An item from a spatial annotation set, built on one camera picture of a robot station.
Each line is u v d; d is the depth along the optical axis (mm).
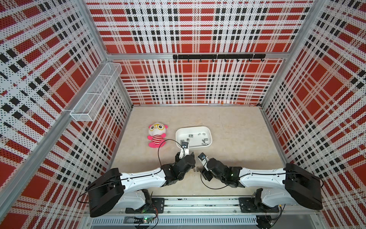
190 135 996
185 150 703
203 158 714
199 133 1025
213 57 884
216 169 612
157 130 973
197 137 1041
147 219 694
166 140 958
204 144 964
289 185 421
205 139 990
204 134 1014
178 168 607
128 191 449
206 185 636
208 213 722
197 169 838
